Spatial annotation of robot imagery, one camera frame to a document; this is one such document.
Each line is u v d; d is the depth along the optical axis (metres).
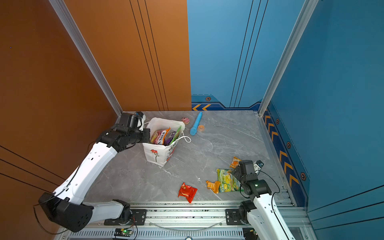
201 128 1.09
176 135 0.84
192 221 0.72
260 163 0.71
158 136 0.82
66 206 0.37
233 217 0.72
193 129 1.05
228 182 0.83
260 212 0.47
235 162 0.91
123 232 0.71
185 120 1.12
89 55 0.87
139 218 0.74
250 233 0.70
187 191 0.79
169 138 0.81
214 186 0.82
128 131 0.55
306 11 0.71
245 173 0.60
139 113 0.68
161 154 0.79
